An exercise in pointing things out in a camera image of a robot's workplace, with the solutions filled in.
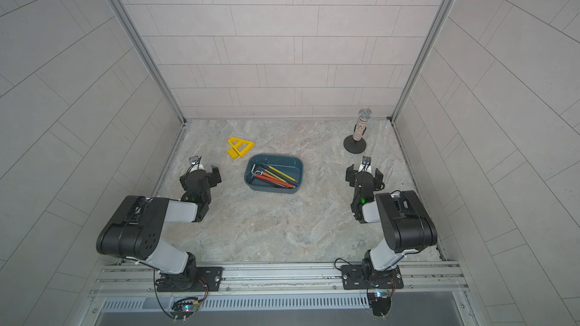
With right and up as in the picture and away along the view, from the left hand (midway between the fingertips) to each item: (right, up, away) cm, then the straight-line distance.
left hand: (206, 165), depth 93 cm
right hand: (+67, +1, 0) cm, 67 cm away
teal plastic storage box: (+35, 0, +5) cm, 36 cm away
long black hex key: (+31, -4, +2) cm, 31 cm away
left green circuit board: (+6, -38, -28) cm, 48 cm away
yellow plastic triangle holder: (+11, +7, +12) cm, 17 cm away
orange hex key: (+27, -5, +1) cm, 27 cm away
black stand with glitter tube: (+66, +9, +12) cm, 68 cm away
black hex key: (+23, -6, +1) cm, 24 cm away
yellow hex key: (+32, -4, +3) cm, 32 cm away
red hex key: (+31, -8, 0) cm, 32 cm away
